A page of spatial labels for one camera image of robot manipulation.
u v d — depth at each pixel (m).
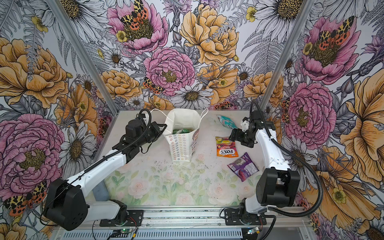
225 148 0.97
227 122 1.05
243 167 0.88
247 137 0.70
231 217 0.74
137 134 0.64
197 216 0.76
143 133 0.65
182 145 0.83
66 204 0.41
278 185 0.44
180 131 0.87
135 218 0.74
